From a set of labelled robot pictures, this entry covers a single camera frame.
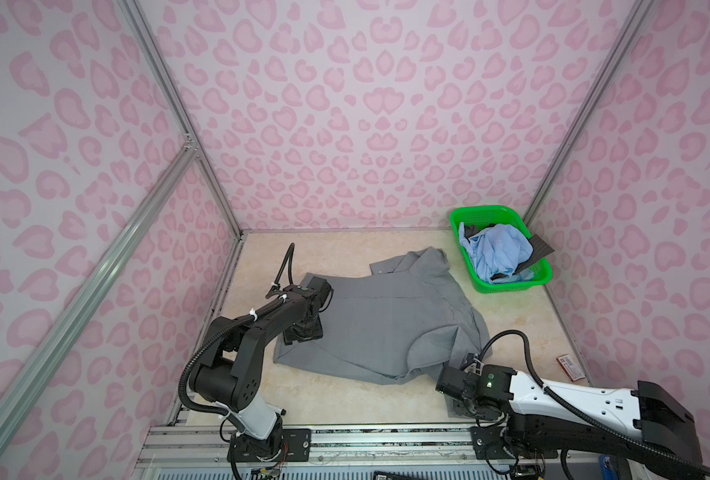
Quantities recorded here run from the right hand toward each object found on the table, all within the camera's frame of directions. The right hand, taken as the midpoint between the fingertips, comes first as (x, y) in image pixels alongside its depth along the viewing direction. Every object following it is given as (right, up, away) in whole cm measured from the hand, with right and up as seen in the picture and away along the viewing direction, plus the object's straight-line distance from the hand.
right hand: (462, 411), depth 77 cm
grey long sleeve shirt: (-13, +19, +17) cm, 28 cm away
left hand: (-43, +17, +12) cm, 48 cm away
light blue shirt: (+17, +41, +17) cm, 48 cm away
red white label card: (+33, +9, +7) cm, 35 cm away
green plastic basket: (+12, +54, +33) cm, 64 cm away
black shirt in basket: (+33, +42, +21) cm, 58 cm away
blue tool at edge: (+31, -10, -9) cm, 33 cm away
